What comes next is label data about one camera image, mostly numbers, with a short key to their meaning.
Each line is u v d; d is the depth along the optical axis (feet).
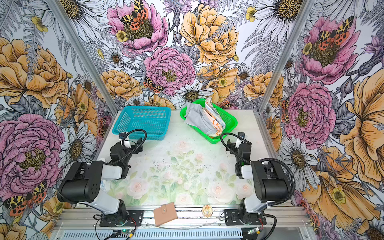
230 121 3.55
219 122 3.45
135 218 2.43
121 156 2.37
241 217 2.21
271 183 1.50
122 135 2.60
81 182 1.53
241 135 2.66
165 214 2.45
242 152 2.36
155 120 3.79
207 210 2.50
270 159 1.70
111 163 2.35
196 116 3.54
